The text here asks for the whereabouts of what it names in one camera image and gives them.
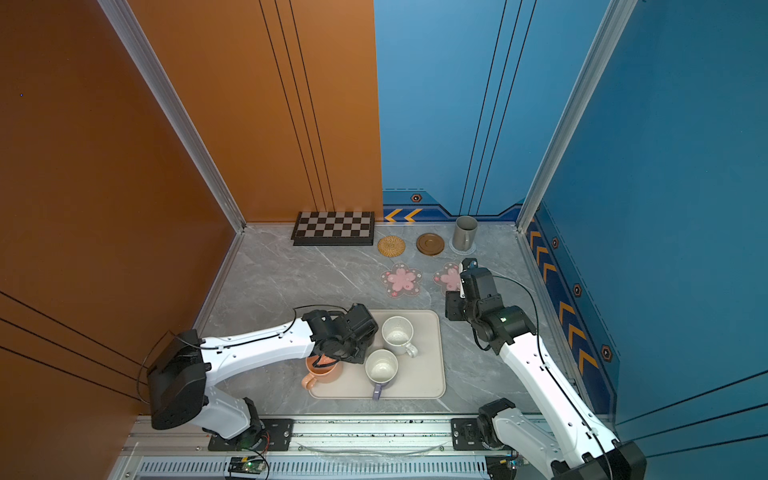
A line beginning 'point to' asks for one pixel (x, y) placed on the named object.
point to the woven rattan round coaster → (391, 246)
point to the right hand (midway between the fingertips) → (453, 298)
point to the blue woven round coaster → (473, 248)
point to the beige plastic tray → (422, 376)
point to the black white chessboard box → (334, 228)
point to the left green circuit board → (246, 465)
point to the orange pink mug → (321, 368)
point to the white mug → (397, 332)
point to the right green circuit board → (504, 467)
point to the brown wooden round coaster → (430, 244)
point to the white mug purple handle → (381, 367)
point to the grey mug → (465, 232)
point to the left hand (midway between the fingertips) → (363, 350)
